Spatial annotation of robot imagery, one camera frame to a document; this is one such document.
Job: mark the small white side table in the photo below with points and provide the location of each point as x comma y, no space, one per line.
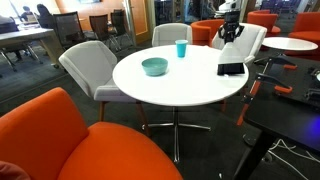
291,44

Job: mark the grey chair behind table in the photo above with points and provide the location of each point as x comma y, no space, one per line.
91,65

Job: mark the black office chair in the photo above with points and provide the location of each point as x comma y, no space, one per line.
69,30

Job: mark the orange armchair far right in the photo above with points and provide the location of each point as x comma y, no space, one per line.
306,27

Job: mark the black clamp orange handles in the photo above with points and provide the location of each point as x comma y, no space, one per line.
266,79

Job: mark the wooden long table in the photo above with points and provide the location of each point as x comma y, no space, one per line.
47,37

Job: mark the grey chair right of table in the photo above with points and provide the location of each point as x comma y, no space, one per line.
167,34

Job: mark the blue plastic cup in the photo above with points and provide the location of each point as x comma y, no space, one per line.
181,47

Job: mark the white brush black handle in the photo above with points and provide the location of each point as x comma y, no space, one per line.
230,61

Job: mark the orange armchair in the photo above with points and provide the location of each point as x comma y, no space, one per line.
46,138
306,27

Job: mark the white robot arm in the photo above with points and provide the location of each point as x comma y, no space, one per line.
229,5

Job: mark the teal bowl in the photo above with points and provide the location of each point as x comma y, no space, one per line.
154,66

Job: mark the salmon cloth on armchair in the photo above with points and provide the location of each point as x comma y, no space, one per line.
9,171

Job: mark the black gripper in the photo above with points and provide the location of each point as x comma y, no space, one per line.
231,29

